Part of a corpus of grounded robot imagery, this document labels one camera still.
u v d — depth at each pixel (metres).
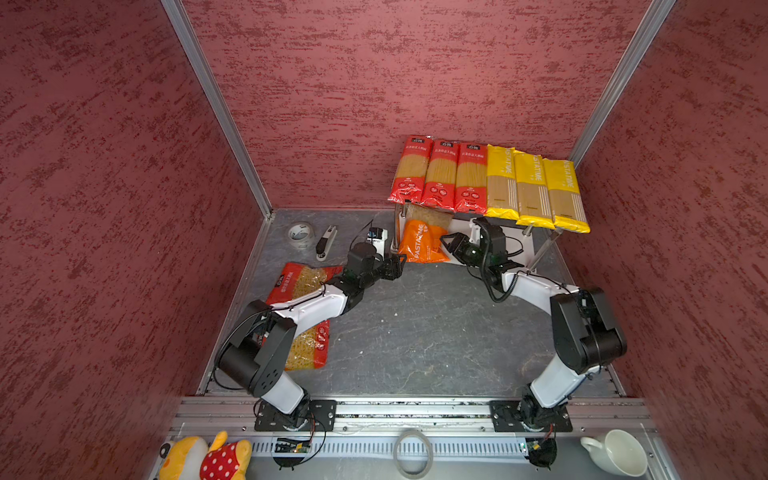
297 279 0.95
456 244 0.83
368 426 0.73
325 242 1.06
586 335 0.47
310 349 0.83
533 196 0.76
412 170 0.81
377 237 0.77
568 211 0.72
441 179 0.78
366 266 0.67
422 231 1.00
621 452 0.65
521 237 1.07
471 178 0.78
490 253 0.73
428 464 0.67
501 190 0.76
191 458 0.63
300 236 1.12
